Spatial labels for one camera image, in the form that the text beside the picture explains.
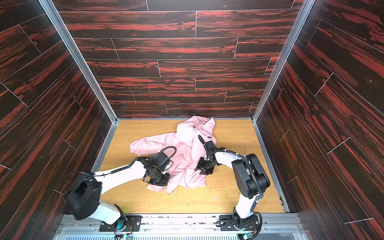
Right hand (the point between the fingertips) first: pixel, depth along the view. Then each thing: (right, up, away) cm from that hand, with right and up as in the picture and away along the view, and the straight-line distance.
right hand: (199, 170), depth 93 cm
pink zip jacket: (-10, +15, +9) cm, 20 cm away
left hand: (-18, -6, -9) cm, 21 cm away
